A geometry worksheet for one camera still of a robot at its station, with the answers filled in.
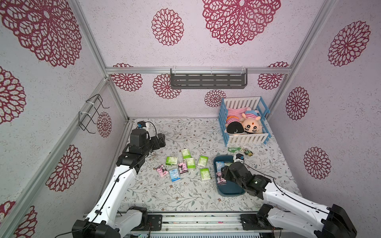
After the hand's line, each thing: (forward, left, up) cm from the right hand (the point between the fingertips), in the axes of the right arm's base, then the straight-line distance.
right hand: (226, 172), depth 84 cm
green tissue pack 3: (+7, +20, -4) cm, 22 cm away
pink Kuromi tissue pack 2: (+4, +25, -4) cm, 26 cm away
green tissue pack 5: (0, +12, -4) cm, 13 cm away
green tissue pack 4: (+9, +13, -5) cm, 17 cm away
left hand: (+10, +38, +18) cm, 43 cm away
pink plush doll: (+48, -13, +2) cm, 50 cm away
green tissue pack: (+14, +24, -4) cm, 28 cm away
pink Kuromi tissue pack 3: (+2, +38, -4) cm, 38 cm away
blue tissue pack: (+7, +3, -4) cm, 9 cm away
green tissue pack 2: (+9, +33, -5) cm, 34 cm away
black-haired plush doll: (+28, -8, +6) cm, 30 cm away
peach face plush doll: (+31, -19, +5) cm, 37 cm away
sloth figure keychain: (+18, -18, -7) cm, 26 cm away
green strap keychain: (+20, -9, -8) cm, 23 cm away
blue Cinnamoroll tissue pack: (-1, +30, -4) cm, 30 cm away
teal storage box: (-8, -3, -2) cm, 9 cm away
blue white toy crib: (+51, -29, +3) cm, 58 cm away
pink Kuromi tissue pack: (-3, +3, -4) cm, 6 cm away
